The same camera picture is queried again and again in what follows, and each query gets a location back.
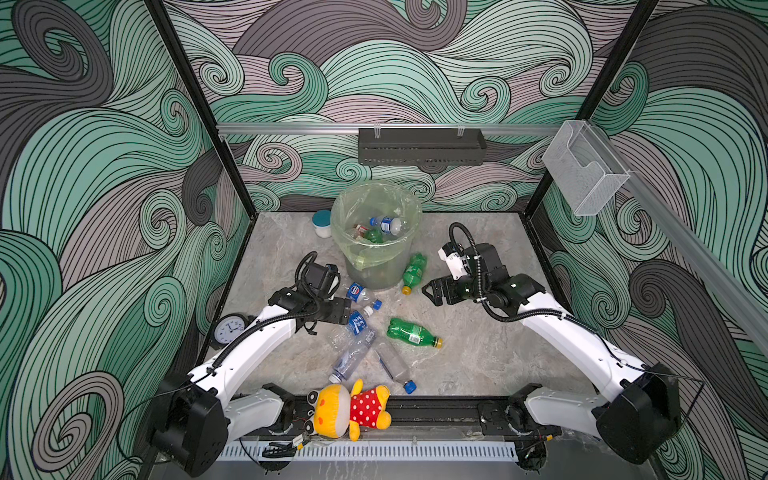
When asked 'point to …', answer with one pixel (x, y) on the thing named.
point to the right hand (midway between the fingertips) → (437, 285)
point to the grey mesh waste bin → (385, 277)
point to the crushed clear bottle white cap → (344, 362)
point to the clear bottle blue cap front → (395, 366)
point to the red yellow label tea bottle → (359, 230)
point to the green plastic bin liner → (356, 205)
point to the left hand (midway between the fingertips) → (337, 306)
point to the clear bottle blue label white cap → (355, 336)
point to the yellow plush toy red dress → (335, 412)
